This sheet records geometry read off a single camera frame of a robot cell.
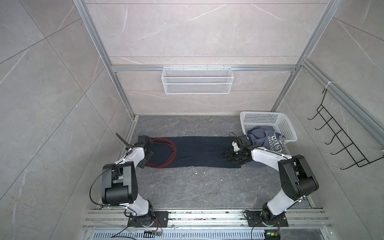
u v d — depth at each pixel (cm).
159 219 73
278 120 111
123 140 67
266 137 90
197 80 101
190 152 94
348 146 63
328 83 70
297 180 47
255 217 73
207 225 73
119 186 46
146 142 76
